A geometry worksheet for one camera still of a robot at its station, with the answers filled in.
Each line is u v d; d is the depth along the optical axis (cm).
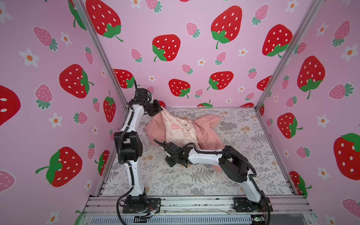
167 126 93
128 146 56
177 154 70
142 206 67
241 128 108
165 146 76
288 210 73
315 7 69
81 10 69
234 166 51
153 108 83
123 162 57
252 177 56
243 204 73
